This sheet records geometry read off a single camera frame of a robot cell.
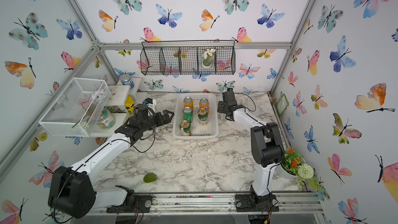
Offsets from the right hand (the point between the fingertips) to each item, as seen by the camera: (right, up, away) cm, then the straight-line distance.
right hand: (225, 103), depth 97 cm
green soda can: (-23, -7, -1) cm, 24 cm away
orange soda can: (-24, +1, +4) cm, 24 cm away
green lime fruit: (-41, -39, -16) cm, 59 cm away
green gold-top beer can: (-23, -13, -8) cm, 28 cm away
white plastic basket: (-9, -17, +1) cm, 19 cm away
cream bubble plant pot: (-62, -9, -18) cm, 66 cm away
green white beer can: (-14, -8, -1) cm, 16 cm away
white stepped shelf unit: (-58, +2, -10) cm, 59 cm away
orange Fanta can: (-13, 0, +3) cm, 14 cm away
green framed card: (+42, -1, +13) cm, 44 cm away
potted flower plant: (+27, -29, -26) cm, 48 cm away
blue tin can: (-62, +14, 0) cm, 63 cm away
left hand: (-32, -6, -14) cm, 35 cm away
